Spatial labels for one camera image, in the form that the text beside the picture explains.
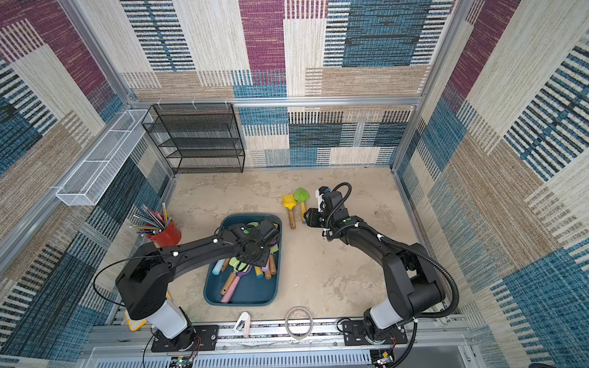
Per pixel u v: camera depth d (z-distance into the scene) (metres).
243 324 0.74
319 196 0.83
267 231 0.69
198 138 1.09
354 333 0.74
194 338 0.72
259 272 0.83
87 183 0.71
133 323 0.76
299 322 0.78
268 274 0.83
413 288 0.44
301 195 1.08
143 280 0.44
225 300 0.79
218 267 0.82
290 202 1.05
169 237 0.93
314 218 0.79
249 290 0.83
